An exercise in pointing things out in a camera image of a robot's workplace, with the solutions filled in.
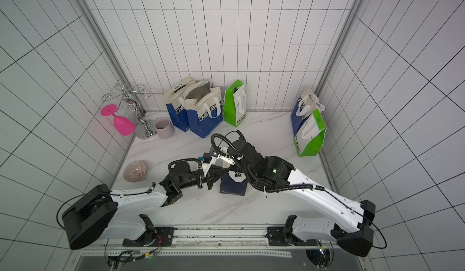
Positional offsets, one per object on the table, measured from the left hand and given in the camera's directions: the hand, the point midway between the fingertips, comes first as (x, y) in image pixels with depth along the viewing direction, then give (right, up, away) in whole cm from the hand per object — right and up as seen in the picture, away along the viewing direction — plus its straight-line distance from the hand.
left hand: (226, 171), depth 75 cm
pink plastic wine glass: (-53, +19, +15) cm, 58 cm away
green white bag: (+4, +32, +21) cm, 38 cm away
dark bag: (+3, -5, -1) cm, 6 cm away
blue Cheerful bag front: (-28, +27, +22) cm, 45 cm away
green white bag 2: (+40, +13, +10) cm, 43 cm away
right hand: (+4, +14, -6) cm, 15 cm away
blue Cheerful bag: (-12, +29, +17) cm, 36 cm away
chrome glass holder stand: (-52, +16, +32) cm, 64 cm away
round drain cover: (-47, -4, +15) cm, 50 cm away
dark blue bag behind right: (+40, +26, +22) cm, 52 cm away
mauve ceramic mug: (-37, +18, +27) cm, 49 cm away
